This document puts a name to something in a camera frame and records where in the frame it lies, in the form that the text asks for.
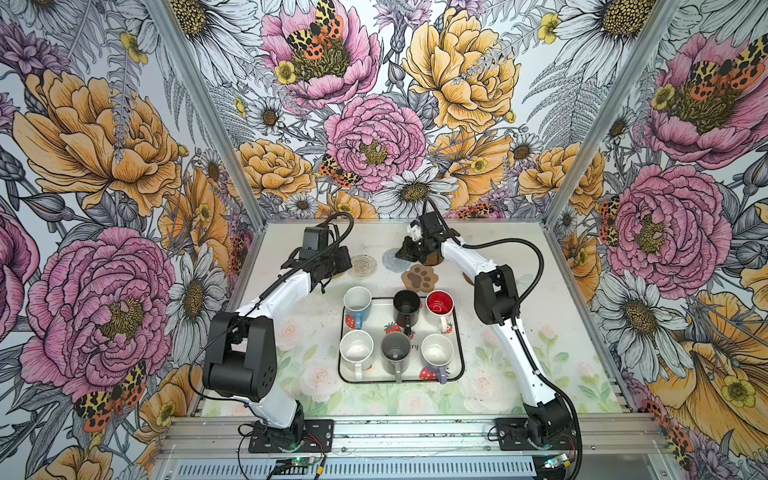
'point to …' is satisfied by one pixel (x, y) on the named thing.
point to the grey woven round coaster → (393, 263)
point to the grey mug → (396, 353)
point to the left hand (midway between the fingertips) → (349, 265)
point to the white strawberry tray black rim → (381, 321)
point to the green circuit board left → (303, 461)
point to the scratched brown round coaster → (433, 259)
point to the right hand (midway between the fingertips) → (397, 260)
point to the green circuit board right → (554, 462)
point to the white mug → (357, 351)
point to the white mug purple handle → (437, 351)
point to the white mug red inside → (440, 303)
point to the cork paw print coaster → (419, 278)
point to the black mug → (406, 309)
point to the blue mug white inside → (357, 302)
